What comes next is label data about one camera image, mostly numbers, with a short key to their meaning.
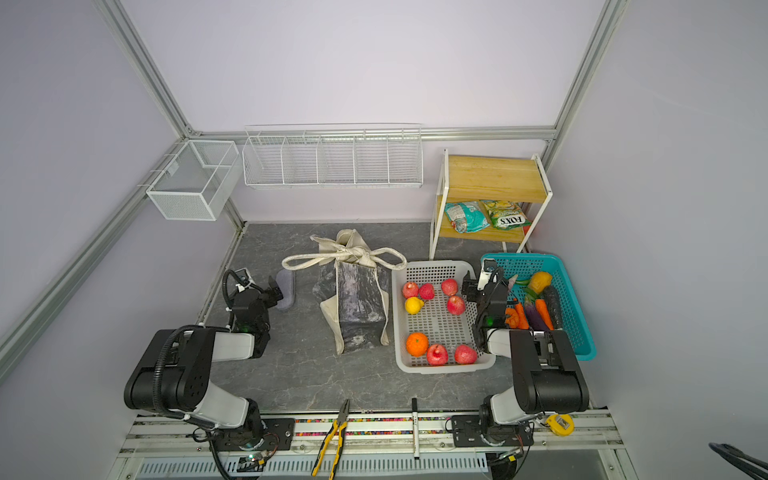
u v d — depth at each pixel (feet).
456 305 2.99
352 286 2.60
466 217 3.16
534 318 2.99
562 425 2.42
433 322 3.07
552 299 2.99
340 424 2.46
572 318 2.80
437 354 2.66
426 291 3.14
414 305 3.00
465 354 2.65
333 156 3.38
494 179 2.87
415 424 2.47
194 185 3.16
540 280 3.14
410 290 3.14
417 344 2.71
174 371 1.51
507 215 3.17
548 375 1.49
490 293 2.22
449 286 3.16
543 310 3.02
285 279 3.31
